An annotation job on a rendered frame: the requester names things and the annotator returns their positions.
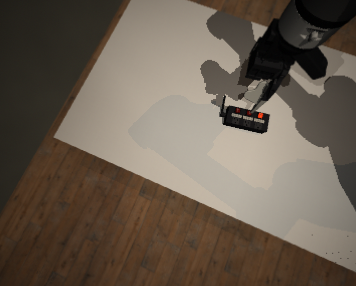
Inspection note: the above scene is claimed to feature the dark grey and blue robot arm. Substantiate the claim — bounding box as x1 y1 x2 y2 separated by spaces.
278 0 356 80

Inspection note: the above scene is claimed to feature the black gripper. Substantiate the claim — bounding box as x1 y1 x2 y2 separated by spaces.
244 18 309 113

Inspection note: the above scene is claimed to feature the black power strip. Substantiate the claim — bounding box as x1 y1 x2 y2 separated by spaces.
220 105 270 134

